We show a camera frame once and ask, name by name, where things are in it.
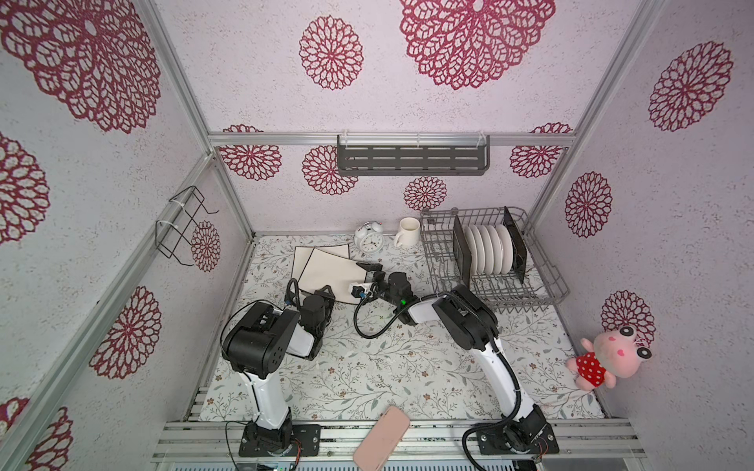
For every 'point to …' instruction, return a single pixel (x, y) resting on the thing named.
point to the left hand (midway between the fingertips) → (332, 284)
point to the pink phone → (382, 441)
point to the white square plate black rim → (301, 255)
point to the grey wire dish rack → (504, 293)
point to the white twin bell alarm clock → (368, 237)
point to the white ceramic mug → (409, 232)
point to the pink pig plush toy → (615, 354)
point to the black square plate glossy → (519, 248)
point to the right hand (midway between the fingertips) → (356, 265)
